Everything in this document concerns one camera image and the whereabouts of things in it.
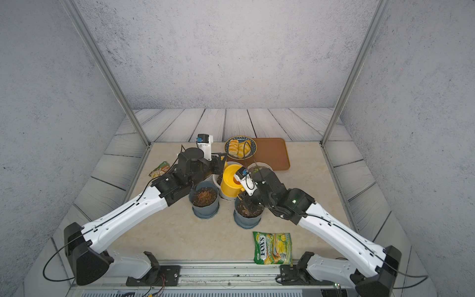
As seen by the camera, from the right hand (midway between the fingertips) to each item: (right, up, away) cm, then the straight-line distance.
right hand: (241, 194), depth 69 cm
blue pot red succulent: (-17, -5, +16) cm, 24 cm away
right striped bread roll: (+1, +18, +41) cm, 45 cm away
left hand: (-4, +14, +2) cm, 15 cm away
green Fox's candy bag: (+13, -25, +9) cm, 29 cm away
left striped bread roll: (-5, +19, +43) cm, 47 cm away
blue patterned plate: (0, +25, +52) cm, 58 cm away
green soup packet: (-46, +6, +37) cm, 60 cm away
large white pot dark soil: (-12, +2, +20) cm, 23 cm away
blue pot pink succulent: (+2, -12, +12) cm, 17 cm away
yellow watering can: (-4, +3, -4) cm, 7 cm away
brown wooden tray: (+18, +17, +51) cm, 56 cm away
